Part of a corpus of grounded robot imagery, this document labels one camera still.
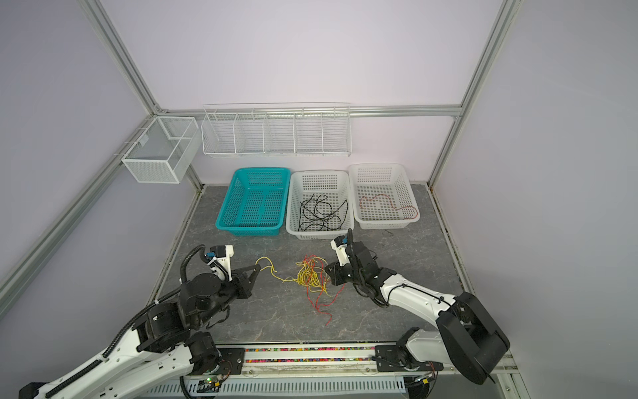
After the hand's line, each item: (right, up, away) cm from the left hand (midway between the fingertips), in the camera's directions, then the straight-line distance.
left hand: (260, 271), depth 69 cm
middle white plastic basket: (+15, +20, +43) cm, 50 cm away
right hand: (+19, -3, +16) cm, 25 cm away
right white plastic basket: (+45, +23, +47) cm, 69 cm away
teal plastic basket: (-15, +21, +47) cm, 53 cm away
